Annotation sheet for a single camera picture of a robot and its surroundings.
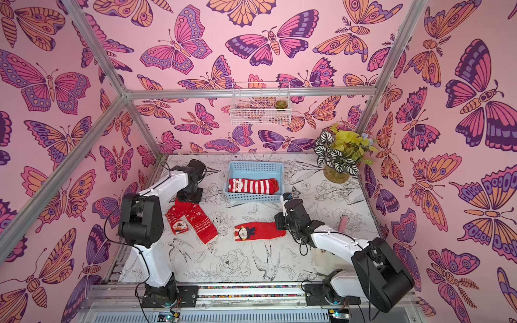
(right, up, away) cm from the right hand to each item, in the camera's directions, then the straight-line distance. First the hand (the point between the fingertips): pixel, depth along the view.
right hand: (276, 214), depth 88 cm
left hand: (-39, +6, +7) cm, 40 cm away
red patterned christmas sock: (-39, -1, +7) cm, 39 cm away
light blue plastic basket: (-10, +20, +22) cm, 31 cm away
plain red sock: (-8, -8, +2) cm, 11 cm away
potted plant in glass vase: (+28, +27, -3) cm, 39 cm away
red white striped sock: (-4, +11, +14) cm, 19 cm away
